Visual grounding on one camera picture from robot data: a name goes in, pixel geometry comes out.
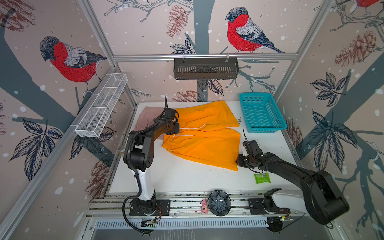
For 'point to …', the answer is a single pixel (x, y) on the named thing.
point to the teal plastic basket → (261, 113)
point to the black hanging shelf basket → (206, 68)
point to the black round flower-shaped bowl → (219, 202)
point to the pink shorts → (147, 117)
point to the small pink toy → (204, 207)
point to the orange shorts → (206, 133)
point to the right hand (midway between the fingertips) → (236, 162)
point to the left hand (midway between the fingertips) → (174, 128)
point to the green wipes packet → (262, 178)
